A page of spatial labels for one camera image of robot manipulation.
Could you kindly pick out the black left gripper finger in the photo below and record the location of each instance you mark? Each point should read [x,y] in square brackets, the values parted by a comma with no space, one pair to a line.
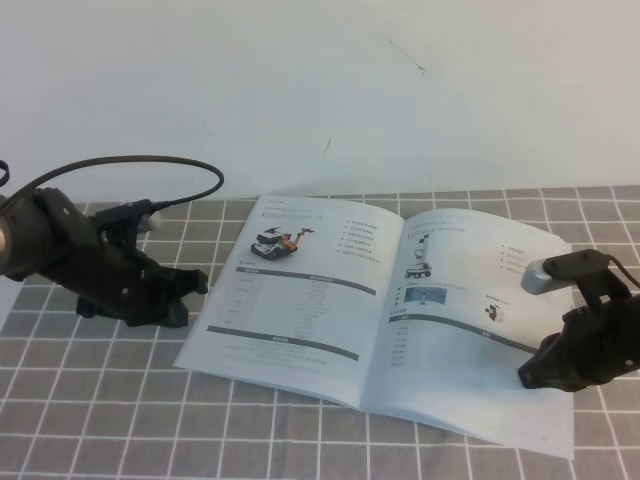
[171,313]
[184,281]

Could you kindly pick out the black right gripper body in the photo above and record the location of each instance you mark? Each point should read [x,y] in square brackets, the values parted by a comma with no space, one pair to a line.
[603,341]

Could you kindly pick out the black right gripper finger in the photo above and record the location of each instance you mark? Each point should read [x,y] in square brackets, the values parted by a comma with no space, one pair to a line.
[540,373]
[553,347]

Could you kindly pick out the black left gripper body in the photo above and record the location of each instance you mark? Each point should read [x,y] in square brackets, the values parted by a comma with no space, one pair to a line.
[109,281]

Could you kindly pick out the white booklet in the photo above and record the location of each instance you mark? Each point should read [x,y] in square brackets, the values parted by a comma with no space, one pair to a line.
[423,319]

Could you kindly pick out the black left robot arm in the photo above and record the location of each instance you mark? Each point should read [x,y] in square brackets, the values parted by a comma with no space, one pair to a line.
[25,238]

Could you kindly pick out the grey checked tablecloth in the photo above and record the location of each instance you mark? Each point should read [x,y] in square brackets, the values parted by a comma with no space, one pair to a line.
[94,399]

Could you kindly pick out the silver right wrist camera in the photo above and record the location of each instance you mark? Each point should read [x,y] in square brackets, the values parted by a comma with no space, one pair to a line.
[587,270]

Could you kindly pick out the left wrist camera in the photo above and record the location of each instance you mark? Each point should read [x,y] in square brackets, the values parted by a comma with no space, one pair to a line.
[120,226]

